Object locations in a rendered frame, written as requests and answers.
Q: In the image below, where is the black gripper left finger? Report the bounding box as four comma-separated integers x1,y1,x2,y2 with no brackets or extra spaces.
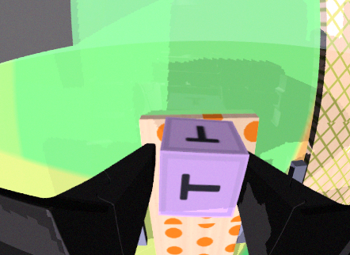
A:
0,143,157,255

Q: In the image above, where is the purple cube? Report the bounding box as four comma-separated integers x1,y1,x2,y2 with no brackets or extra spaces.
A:
158,117,250,217

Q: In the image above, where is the cream and orange lattice-patterned strip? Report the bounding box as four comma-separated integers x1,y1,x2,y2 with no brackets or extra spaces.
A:
302,48,350,205

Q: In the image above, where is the white strip with orange polka dots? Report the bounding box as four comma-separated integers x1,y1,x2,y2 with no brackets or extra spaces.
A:
139,113,260,255

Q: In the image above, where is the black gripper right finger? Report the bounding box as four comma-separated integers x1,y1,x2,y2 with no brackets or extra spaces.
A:
236,152,350,255

